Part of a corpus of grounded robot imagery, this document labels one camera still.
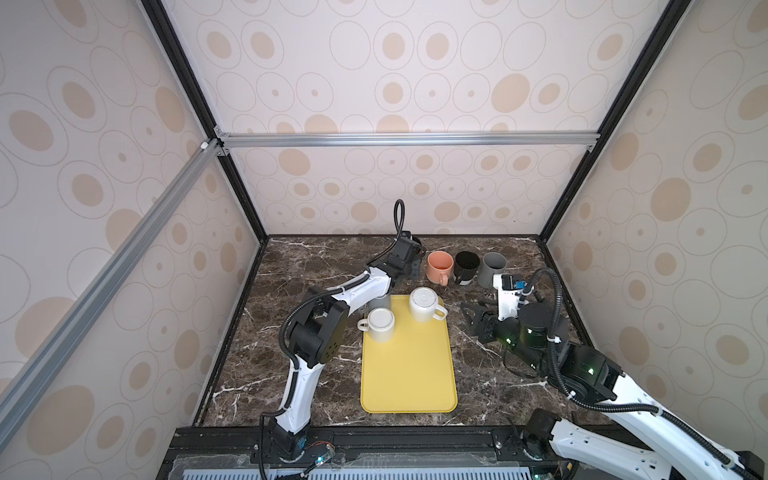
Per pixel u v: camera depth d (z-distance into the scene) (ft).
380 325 2.87
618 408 1.43
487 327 1.89
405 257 2.50
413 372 2.82
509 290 1.82
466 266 3.29
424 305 2.96
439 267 3.37
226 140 2.95
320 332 1.77
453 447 2.44
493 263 3.21
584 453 1.88
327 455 2.34
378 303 3.02
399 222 2.50
